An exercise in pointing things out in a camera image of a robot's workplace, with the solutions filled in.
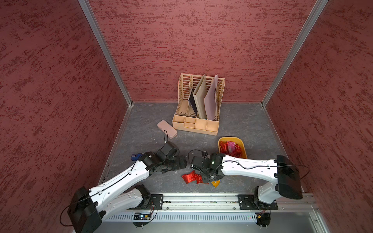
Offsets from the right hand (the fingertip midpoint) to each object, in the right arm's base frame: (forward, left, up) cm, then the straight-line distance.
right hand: (209, 180), depth 76 cm
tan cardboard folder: (+46, +3, +20) cm, 50 cm away
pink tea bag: (+20, -16, -2) cm, 26 cm away
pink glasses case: (+34, +23, -4) cm, 41 cm away
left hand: (+5, +17, +3) cm, 18 cm away
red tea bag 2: (+2, +11, -3) cm, 11 cm away
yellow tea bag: (-1, -4, -4) cm, 5 cm away
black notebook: (+43, +8, +17) cm, 47 cm away
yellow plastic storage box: (+25, -21, -2) cm, 33 cm away
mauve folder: (+46, -4, +15) cm, 48 cm away
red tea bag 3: (+2, +6, -2) cm, 6 cm away
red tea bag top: (+18, -10, 0) cm, 21 cm away
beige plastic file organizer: (+41, +13, +2) cm, 43 cm away
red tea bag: (+16, -19, -1) cm, 25 cm away
